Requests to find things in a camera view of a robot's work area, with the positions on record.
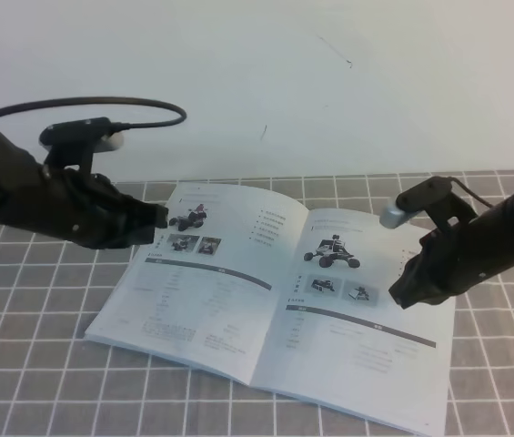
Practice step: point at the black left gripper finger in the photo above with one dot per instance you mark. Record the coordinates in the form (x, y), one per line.
(159, 216)

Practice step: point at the black covered right gripper body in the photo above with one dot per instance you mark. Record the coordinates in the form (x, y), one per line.
(449, 264)

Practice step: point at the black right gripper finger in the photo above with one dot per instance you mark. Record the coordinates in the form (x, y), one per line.
(402, 293)

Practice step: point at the black covered left gripper body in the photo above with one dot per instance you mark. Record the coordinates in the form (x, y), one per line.
(90, 211)

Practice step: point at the white robot catalogue book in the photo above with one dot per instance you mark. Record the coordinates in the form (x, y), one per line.
(251, 284)

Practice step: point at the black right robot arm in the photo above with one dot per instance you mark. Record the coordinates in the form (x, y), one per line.
(498, 224)

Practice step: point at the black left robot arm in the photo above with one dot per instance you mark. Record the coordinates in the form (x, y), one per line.
(18, 185)

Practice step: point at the grey checked tablecloth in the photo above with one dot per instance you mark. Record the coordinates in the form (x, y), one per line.
(54, 383)

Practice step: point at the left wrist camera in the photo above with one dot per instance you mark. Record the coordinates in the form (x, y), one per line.
(81, 136)

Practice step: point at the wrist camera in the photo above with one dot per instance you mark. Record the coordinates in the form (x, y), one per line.
(81, 136)
(436, 198)

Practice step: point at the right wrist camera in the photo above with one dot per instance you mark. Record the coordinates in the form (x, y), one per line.
(436, 198)

